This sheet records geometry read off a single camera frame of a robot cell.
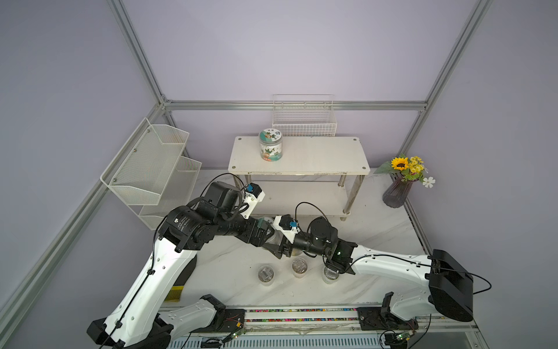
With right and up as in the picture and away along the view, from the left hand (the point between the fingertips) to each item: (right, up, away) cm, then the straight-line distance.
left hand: (257, 230), depth 63 cm
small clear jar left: (+1, -19, +16) cm, 25 cm away
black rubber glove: (-32, -26, +14) cm, 43 cm away
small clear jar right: (+25, -20, +15) cm, 35 cm away
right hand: (+2, -2, +7) cm, 7 cm away
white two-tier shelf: (+25, +19, +55) cm, 63 cm away
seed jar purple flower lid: (+5, -3, +3) cm, 7 cm away
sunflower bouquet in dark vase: (+58, +19, +25) cm, 66 cm away
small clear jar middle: (+14, -18, +17) cm, 28 cm away
